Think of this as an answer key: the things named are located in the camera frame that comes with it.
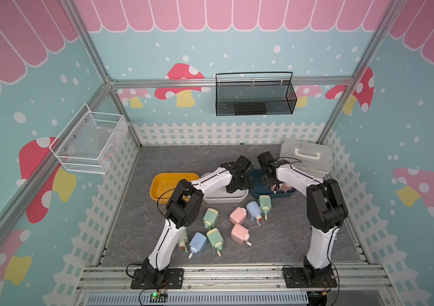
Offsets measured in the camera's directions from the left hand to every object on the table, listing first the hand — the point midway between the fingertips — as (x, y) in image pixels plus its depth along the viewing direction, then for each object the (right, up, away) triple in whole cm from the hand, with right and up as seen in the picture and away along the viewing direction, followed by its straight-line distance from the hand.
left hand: (244, 189), depth 97 cm
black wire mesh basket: (-1, +49, 0) cm, 49 cm away
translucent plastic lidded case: (+35, +15, 0) cm, 38 cm away
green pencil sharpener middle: (-16, -11, -14) cm, 24 cm away
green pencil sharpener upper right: (+9, -5, -8) cm, 13 cm away
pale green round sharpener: (-27, -19, -20) cm, 38 cm away
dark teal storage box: (+7, 0, 0) cm, 7 cm away
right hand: (+17, +5, 0) cm, 18 cm away
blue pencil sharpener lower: (-21, -19, -21) cm, 36 cm away
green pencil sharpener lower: (-14, -18, -20) cm, 30 cm away
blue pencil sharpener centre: (+3, -9, -11) cm, 14 cm away
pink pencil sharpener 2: (-4, -10, -13) cm, 17 cm away
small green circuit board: (-36, -39, -24) cm, 58 cm away
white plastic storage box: (-12, -3, -4) cm, 13 cm away
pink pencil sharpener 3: (-4, -17, -18) cm, 25 cm away
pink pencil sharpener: (+11, +5, -31) cm, 33 cm away
